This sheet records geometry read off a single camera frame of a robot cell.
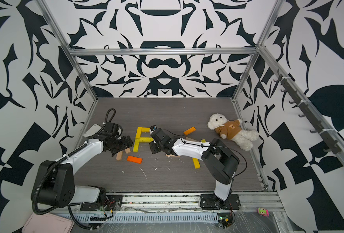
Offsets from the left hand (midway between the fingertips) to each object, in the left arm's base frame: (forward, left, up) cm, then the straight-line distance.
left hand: (127, 143), depth 90 cm
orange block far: (+10, -40, -4) cm, 42 cm away
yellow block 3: (+5, -11, -4) cm, 12 cm away
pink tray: (-38, +31, -3) cm, 49 cm away
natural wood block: (-7, +4, -2) cm, 8 cm away
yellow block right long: (-12, -41, -5) cm, 43 cm away
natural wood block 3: (-17, -27, +19) cm, 37 cm away
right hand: (-1, -15, +1) cm, 15 cm away
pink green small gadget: (-38, -69, -2) cm, 79 cm away
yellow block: (+10, -5, -4) cm, 12 cm away
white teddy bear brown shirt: (+5, -65, +3) cm, 66 cm away
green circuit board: (-40, -51, -6) cm, 65 cm away
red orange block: (-8, -5, -5) cm, 11 cm away
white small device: (+12, +26, -3) cm, 29 cm away
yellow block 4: (0, -5, -4) cm, 6 cm away
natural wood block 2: (-3, 0, -4) cm, 5 cm away
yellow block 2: (+13, -10, -5) cm, 17 cm away
